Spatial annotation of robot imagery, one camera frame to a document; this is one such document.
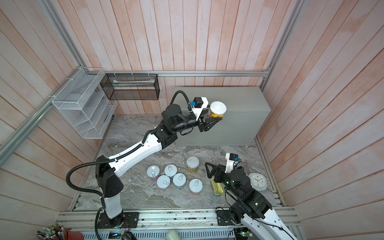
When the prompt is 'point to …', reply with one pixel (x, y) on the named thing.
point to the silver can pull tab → (170, 170)
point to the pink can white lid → (163, 181)
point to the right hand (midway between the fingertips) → (211, 164)
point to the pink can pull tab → (153, 172)
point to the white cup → (173, 235)
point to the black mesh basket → (131, 86)
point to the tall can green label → (192, 163)
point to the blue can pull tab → (179, 180)
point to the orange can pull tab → (195, 186)
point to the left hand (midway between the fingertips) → (218, 114)
